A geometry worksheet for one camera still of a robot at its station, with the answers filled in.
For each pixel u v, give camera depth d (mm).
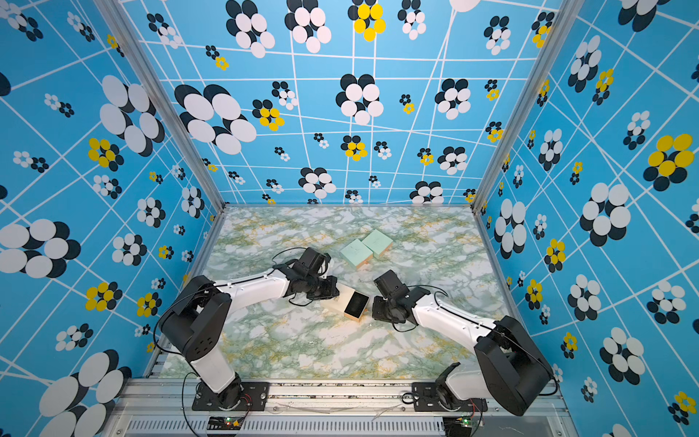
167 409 734
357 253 1019
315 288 773
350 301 886
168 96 866
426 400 721
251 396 734
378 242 1044
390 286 676
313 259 733
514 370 413
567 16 680
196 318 481
